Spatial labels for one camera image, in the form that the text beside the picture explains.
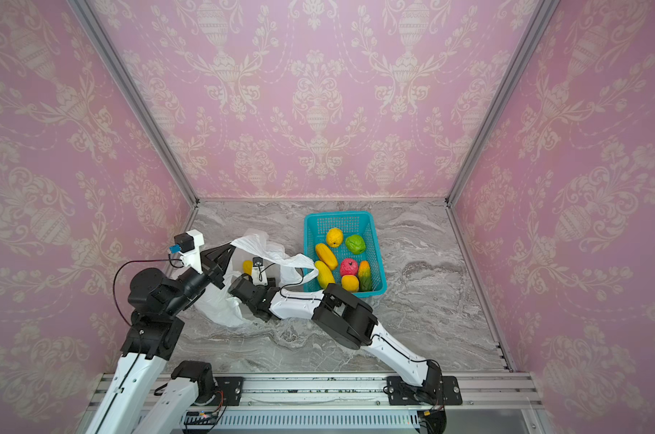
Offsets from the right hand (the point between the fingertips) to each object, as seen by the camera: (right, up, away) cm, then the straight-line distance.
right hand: (255, 281), depth 95 cm
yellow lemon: (+24, +2, -3) cm, 25 cm away
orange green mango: (+38, +2, -3) cm, 38 cm away
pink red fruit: (+33, +5, -2) cm, 33 cm away
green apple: (+36, +13, +5) cm, 38 cm away
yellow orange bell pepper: (+33, +1, -5) cm, 33 cm away
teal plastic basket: (+39, +21, +10) cm, 45 cm away
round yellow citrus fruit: (+28, +15, +7) cm, 33 cm away
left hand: (+4, +14, -29) cm, 33 cm away
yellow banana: (+24, +9, +4) cm, 26 cm away
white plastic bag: (+11, +6, -12) cm, 18 cm away
